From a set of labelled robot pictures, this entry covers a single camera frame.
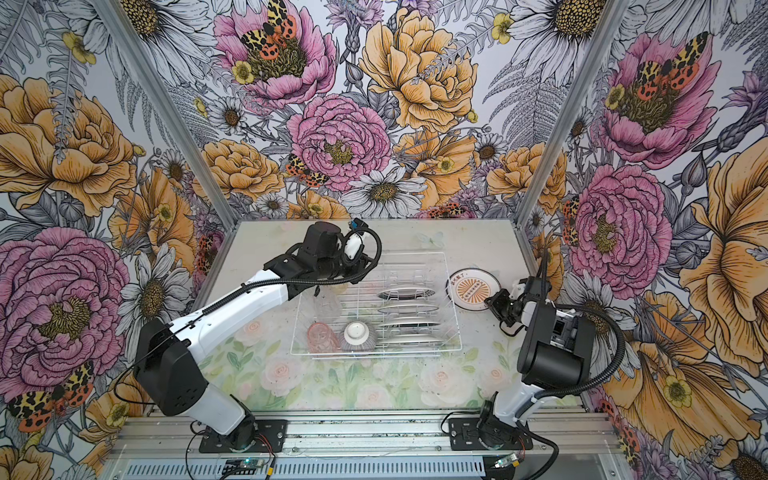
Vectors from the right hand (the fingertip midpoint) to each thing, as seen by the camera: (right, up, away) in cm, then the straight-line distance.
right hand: (486, 306), depth 95 cm
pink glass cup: (-49, -7, -11) cm, 51 cm away
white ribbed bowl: (-39, -6, -12) cm, 41 cm away
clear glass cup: (-48, +1, -8) cm, 49 cm away
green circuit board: (-64, -33, -24) cm, 76 cm away
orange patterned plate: (-3, +5, +7) cm, 9 cm away
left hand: (-36, +13, -14) cm, 41 cm away
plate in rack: (-24, -5, -18) cm, 31 cm away
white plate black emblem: (-25, 0, -6) cm, 25 cm away
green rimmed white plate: (-25, +4, -1) cm, 25 cm away
